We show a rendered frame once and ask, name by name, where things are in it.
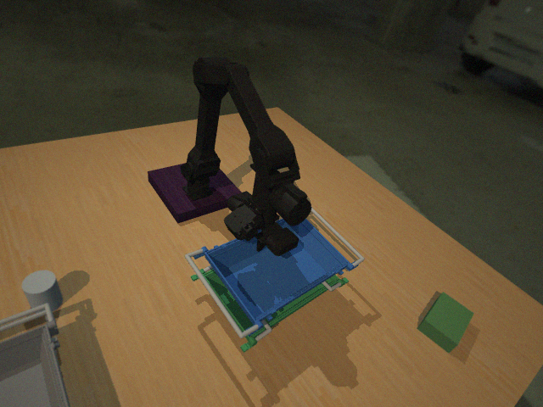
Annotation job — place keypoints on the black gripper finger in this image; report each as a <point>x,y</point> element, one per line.
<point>261,242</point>

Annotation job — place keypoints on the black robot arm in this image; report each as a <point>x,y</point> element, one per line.
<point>269,146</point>

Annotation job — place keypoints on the grey cylinder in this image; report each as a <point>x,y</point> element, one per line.
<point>41,287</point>

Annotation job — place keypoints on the green cube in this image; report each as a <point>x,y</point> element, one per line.
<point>445,322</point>

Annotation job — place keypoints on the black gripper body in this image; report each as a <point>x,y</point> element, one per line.
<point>279,241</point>

